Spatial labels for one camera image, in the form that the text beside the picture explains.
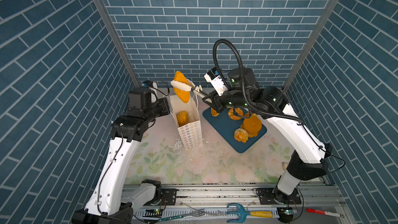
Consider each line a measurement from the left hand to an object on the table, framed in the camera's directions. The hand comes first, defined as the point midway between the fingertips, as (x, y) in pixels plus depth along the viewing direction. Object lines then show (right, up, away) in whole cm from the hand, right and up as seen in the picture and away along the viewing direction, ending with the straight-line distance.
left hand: (169, 101), depth 68 cm
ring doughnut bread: (+35, -10, +34) cm, 50 cm away
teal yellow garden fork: (+32, -50, 0) cm, 60 cm away
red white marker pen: (+70, -51, +2) cm, 87 cm away
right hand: (+15, +2, -8) cm, 17 cm away
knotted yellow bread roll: (+37, -19, +21) cm, 46 cm away
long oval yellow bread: (+21, -8, +33) cm, 40 cm away
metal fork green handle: (+12, -51, +2) cm, 52 cm away
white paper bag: (+9, -15, +8) cm, 19 cm away
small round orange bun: (+3, -9, +17) cm, 19 cm away
